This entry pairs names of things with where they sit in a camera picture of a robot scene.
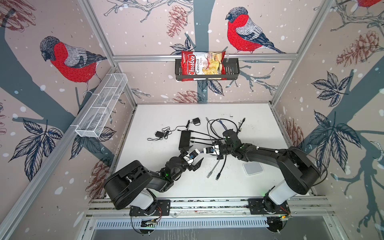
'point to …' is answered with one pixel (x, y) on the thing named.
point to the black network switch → (185, 139)
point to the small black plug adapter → (196, 121)
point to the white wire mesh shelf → (101, 105)
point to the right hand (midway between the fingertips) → (204, 151)
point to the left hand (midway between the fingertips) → (196, 151)
